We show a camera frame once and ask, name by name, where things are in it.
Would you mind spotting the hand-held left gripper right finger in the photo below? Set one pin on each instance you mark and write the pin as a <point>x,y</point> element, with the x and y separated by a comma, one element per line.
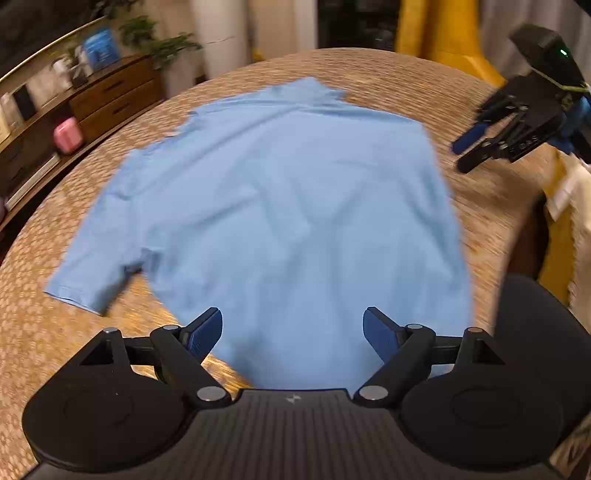
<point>381,332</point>

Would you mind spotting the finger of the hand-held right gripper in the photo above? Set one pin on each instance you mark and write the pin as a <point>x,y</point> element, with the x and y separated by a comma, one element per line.
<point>468,136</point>
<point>475,159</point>

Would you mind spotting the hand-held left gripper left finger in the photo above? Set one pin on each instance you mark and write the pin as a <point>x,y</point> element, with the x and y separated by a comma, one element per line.
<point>203,330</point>

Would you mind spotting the light blue t-shirt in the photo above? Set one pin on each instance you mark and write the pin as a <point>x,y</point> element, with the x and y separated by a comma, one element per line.
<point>286,207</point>

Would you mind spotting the person's right hand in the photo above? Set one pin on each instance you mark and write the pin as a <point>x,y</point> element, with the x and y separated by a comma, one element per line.
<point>577,124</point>

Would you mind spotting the yellow curtain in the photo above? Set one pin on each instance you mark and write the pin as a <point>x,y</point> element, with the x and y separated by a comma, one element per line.
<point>438,27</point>

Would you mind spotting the mustard yellow blanket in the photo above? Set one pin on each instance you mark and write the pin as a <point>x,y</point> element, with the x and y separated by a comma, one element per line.
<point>554,263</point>

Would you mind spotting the gold floral lace tablecloth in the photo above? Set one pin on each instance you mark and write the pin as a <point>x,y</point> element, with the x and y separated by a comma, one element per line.
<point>55,369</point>

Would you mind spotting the white book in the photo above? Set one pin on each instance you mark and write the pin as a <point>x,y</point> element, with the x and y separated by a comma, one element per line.
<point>32,180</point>

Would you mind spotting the pink box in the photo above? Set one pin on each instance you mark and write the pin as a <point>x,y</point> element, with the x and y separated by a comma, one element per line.
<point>69,136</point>

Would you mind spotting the wooden sideboard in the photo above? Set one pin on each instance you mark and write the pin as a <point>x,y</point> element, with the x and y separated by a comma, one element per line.
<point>115,97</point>

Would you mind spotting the white cylinder appliance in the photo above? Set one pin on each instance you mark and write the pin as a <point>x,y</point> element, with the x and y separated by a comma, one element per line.
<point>221,37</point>

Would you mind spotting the leafy green plant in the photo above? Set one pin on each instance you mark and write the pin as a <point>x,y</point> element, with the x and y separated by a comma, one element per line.
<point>171,48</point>

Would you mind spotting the black box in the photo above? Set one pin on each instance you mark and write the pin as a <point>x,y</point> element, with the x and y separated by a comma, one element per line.
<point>24,104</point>

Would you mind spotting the blue box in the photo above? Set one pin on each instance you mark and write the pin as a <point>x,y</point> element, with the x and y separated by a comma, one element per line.
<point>102,48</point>

